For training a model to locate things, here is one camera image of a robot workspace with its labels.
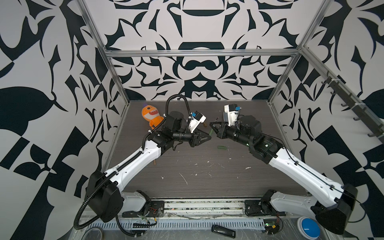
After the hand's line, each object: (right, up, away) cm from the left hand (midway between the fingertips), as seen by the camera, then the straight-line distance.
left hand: (210, 134), depth 69 cm
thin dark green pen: (0, +1, -2) cm, 2 cm away
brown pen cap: (-3, +5, -5) cm, 8 cm away
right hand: (-1, +5, -3) cm, 5 cm away
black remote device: (+6, -44, -1) cm, 44 cm away
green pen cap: (+10, -11, +26) cm, 30 cm away
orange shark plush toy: (-37, +10, +33) cm, 50 cm away
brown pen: (-31, -19, +20) cm, 41 cm away
